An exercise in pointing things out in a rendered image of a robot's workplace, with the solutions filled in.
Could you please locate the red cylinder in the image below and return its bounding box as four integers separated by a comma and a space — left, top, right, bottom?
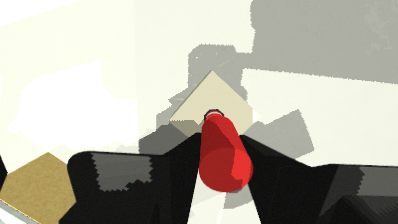
199, 116, 253, 192

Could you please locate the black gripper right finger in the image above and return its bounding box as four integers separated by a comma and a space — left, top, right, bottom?
239, 135, 398, 224

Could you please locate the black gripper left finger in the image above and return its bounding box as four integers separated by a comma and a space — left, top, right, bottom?
67, 132, 201, 224

